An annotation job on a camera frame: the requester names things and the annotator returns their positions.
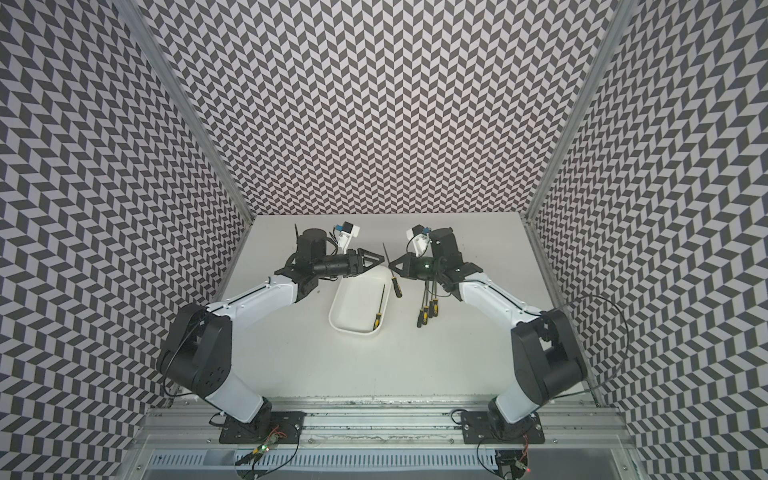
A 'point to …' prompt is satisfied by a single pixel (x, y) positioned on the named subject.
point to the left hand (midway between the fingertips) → (381, 264)
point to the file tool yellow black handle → (377, 320)
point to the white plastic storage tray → (357, 299)
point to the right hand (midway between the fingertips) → (390, 270)
